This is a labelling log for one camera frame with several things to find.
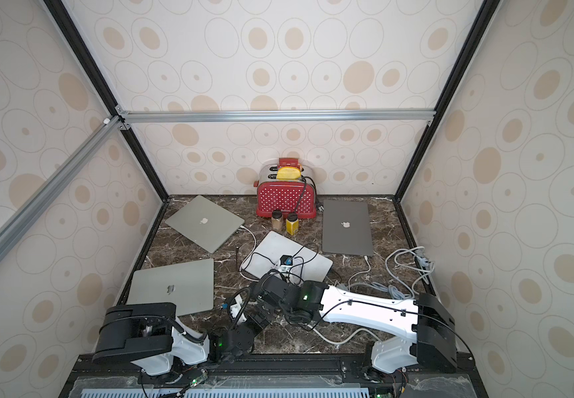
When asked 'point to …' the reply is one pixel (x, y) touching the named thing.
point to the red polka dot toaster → (288, 196)
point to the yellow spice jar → (292, 223)
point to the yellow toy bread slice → (289, 172)
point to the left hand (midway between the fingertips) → (277, 312)
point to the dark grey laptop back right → (346, 227)
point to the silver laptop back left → (205, 222)
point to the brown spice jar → (277, 220)
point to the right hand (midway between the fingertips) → (267, 299)
